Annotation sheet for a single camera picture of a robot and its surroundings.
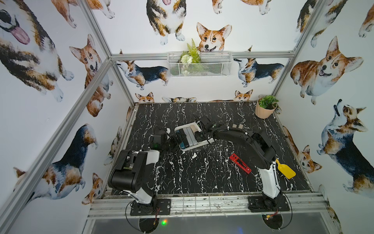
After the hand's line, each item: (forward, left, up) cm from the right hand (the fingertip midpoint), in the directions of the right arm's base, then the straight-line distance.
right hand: (195, 136), depth 95 cm
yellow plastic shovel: (-20, -53, -6) cm, 57 cm away
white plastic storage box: (-7, -8, +7) cm, 13 cm away
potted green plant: (+20, -49, +5) cm, 54 cm away
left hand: (-1, +7, +2) cm, 7 cm away
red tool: (-16, -27, -6) cm, 32 cm away
